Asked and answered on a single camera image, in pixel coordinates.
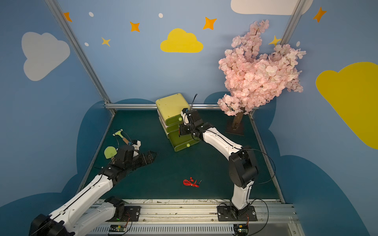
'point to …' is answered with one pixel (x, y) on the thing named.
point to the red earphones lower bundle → (190, 182)
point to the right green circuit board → (241, 229)
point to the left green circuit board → (117, 228)
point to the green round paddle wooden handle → (110, 152)
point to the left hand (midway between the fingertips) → (151, 153)
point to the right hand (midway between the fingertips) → (181, 125)
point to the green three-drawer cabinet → (169, 109)
